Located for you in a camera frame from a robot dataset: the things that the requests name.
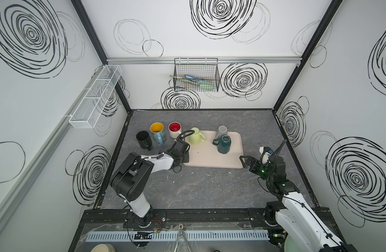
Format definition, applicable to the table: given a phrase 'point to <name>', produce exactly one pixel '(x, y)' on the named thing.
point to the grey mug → (223, 130)
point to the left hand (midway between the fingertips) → (183, 155)
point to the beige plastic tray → (205, 154)
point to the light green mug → (197, 137)
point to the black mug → (144, 139)
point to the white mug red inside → (174, 128)
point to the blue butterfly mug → (157, 130)
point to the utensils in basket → (196, 83)
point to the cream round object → (103, 248)
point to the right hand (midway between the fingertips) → (245, 161)
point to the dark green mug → (223, 144)
